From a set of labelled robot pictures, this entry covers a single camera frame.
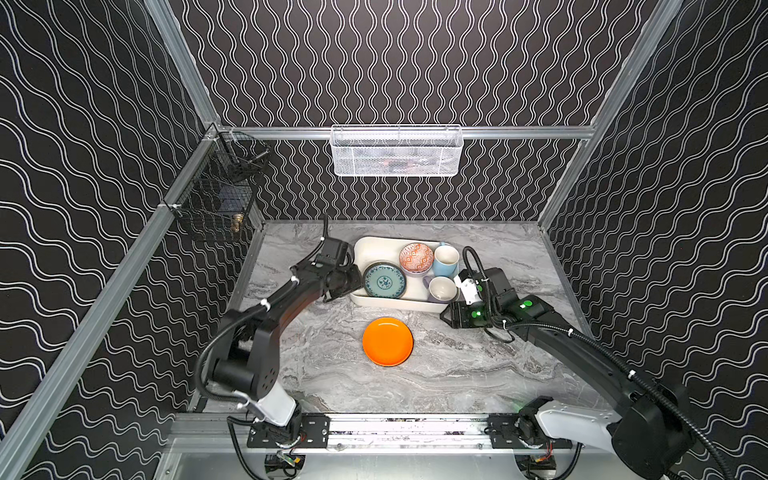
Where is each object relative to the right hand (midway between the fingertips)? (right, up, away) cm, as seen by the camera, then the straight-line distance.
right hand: (450, 316), depth 81 cm
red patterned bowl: (-7, +15, +22) cm, 28 cm away
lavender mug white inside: (0, +5, +15) cm, 16 cm away
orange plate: (-17, -10, +9) cm, 21 cm away
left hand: (-25, +9, +9) cm, 28 cm away
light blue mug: (+2, +14, +14) cm, 21 cm away
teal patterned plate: (-18, +8, +19) cm, 27 cm away
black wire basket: (-71, +35, +12) cm, 80 cm away
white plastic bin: (-23, +18, +28) cm, 41 cm away
